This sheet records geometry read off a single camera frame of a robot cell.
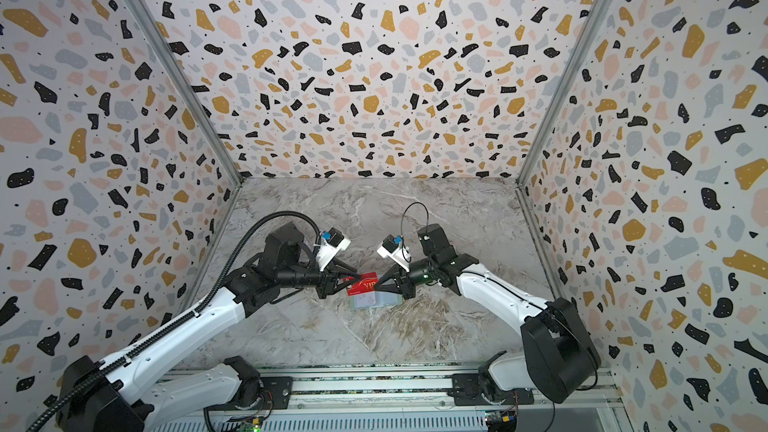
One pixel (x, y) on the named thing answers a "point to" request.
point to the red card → (365, 285)
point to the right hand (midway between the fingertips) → (377, 284)
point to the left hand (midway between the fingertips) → (360, 271)
